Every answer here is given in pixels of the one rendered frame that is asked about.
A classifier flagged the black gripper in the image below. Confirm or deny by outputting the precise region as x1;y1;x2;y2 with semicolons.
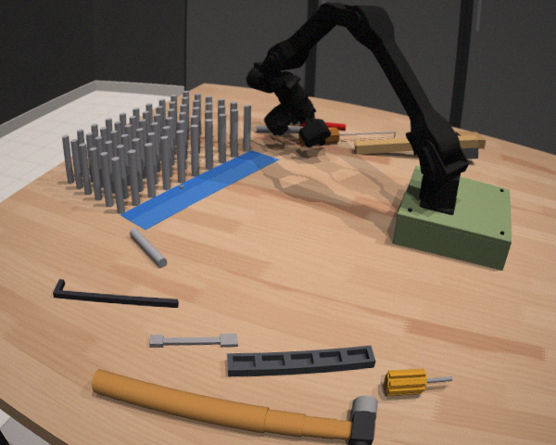
280;89;331;147

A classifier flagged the black l-shaped rod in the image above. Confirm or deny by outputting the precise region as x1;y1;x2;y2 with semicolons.
53;279;179;308

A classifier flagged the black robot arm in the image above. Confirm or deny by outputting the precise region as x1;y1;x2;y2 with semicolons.
246;3;469;215

